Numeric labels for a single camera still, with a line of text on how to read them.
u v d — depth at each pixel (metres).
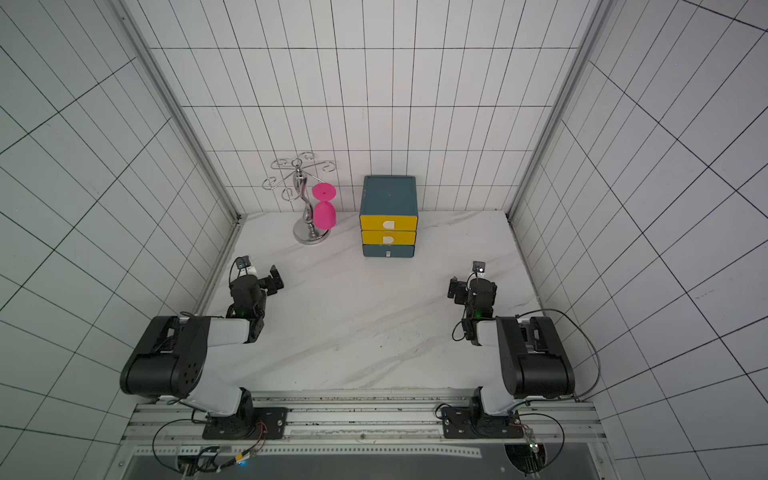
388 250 1.03
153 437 0.73
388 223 0.92
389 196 0.96
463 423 0.73
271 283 0.85
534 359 0.46
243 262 0.81
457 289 0.87
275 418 0.75
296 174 0.92
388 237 0.97
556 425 0.67
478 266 0.83
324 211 0.96
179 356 0.45
